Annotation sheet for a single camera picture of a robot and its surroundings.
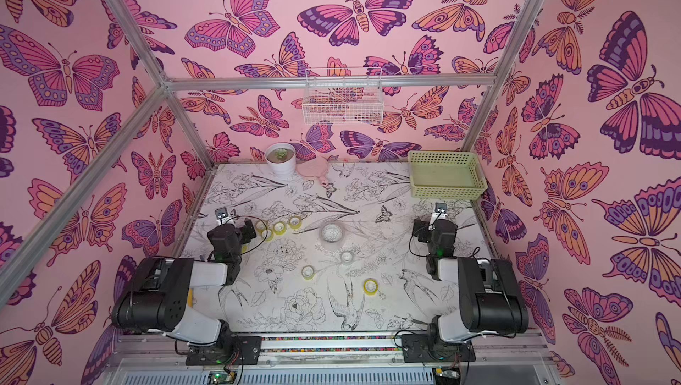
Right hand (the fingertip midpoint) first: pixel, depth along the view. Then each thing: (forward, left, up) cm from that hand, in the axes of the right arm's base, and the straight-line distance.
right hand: (429, 217), depth 93 cm
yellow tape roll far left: (-6, +57, -6) cm, 57 cm away
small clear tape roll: (-12, +29, -7) cm, 32 cm away
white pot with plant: (+26, +57, +3) cm, 62 cm away
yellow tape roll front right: (-22, +21, -7) cm, 31 cm away
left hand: (-2, +68, 0) cm, 68 cm away
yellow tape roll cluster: (+1, +49, -6) cm, 49 cm away
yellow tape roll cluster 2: (-1, +54, -7) cm, 55 cm away
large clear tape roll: (-2, +35, -8) cm, 36 cm away
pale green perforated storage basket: (+26, -13, -6) cm, 29 cm away
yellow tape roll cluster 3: (-1, +61, -6) cm, 61 cm away
